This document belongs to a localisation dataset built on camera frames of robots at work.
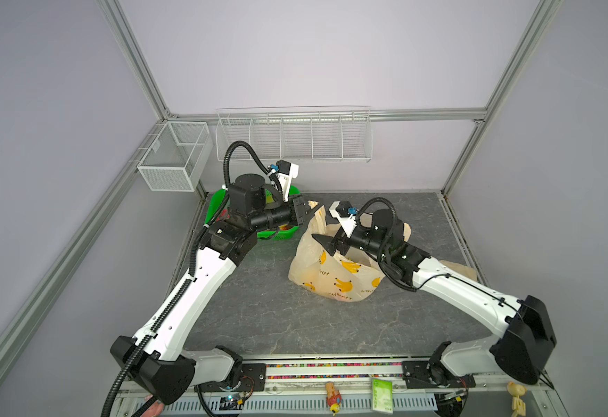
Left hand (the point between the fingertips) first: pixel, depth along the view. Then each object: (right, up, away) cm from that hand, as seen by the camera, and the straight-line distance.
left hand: (324, 207), depth 61 cm
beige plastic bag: (+6, -21, +17) cm, 28 cm away
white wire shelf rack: (+6, +31, +41) cm, 52 cm away
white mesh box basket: (-57, +22, +40) cm, 73 cm away
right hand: (0, -4, +10) cm, 11 cm away
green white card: (+16, -51, +8) cm, 54 cm away
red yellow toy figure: (+3, -50, +7) cm, 51 cm away
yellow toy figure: (+52, -52, +7) cm, 74 cm away
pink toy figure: (-44, -53, +6) cm, 69 cm away
